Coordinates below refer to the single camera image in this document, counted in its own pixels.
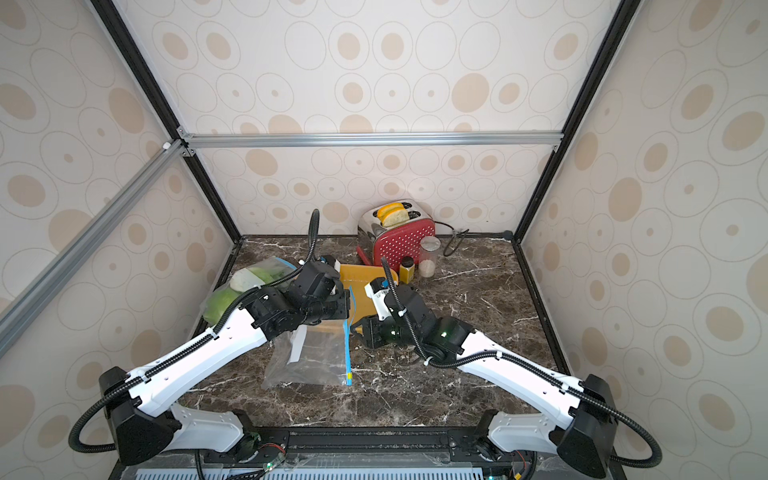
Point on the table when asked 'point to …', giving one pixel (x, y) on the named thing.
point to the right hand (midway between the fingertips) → (364, 322)
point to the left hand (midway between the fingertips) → (359, 301)
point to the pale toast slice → (395, 217)
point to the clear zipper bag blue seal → (275, 262)
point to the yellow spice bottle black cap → (407, 269)
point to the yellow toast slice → (388, 208)
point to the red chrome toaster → (376, 241)
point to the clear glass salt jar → (427, 262)
